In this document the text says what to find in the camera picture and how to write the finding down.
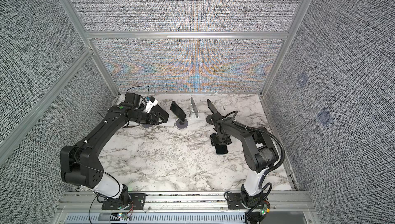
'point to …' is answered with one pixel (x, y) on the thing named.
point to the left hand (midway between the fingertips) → (161, 120)
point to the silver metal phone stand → (194, 109)
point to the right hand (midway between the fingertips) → (219, 142)
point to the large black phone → (221, 149)
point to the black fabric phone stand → (211, 119)
